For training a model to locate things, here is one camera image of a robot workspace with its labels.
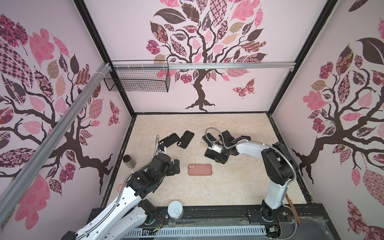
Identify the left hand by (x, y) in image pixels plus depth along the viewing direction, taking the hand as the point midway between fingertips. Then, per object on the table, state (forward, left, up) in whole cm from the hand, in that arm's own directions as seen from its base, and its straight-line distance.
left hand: (171, 165), depth 76 cm
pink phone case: (+4, -15, -16) cm, 22 cm away
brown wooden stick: (-18, -65, -15) cm, 69 cm away
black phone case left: (+26, +6, -16) cm, 31 cm away
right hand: (+15, -29, -15) cm, 36 cm away
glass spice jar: (+6, +26, -8) cm, 28 cm away
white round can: (-19, -3, -9) cm, 21 cm away
